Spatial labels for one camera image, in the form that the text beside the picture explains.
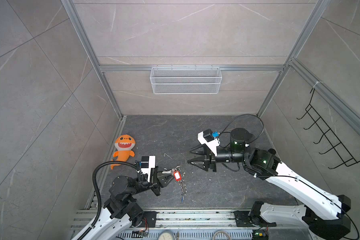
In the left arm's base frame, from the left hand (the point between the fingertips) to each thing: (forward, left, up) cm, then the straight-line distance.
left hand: (177, 170), depth 52 cm
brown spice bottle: (+22, -58, -27) cm, 68 cm away
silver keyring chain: (-3, -1, -5) cm, 6 cm away
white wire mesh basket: (+64, -6, -4) cm, 64 cm away
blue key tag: (-1, -2, -36) cm, 36 cm away
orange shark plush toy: (+31, +34, -28) cm, 54 cm away
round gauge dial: (-17, +6, -32) cm, 37 cm away
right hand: (+5, -5, +1) cm, 7 cm away
